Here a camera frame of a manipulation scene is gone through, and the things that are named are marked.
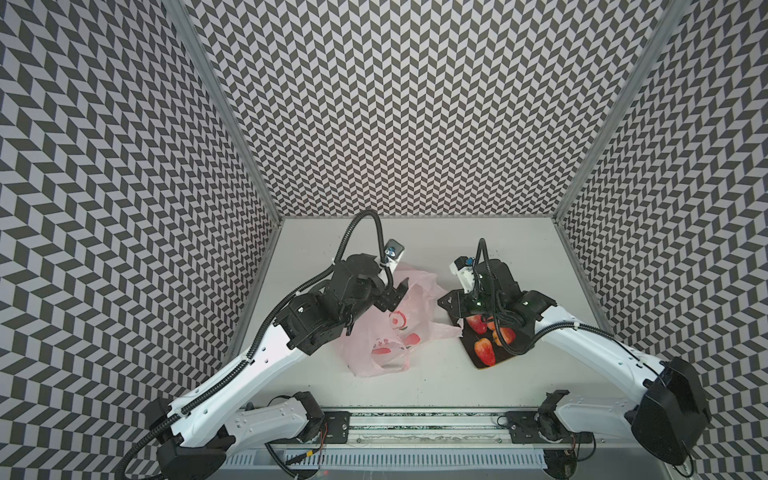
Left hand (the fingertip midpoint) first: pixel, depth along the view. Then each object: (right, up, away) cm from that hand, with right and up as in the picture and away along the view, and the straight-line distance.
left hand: (390, 271), depth 67 cm
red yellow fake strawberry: (+25, -17, +22) cm, 38 cm away
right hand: (+13, -12, +11) cm, 21 cm away
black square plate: (+25, -20, +18) cm, 37 cm away
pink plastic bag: (-3, -23, +20) cm, 31 cm away
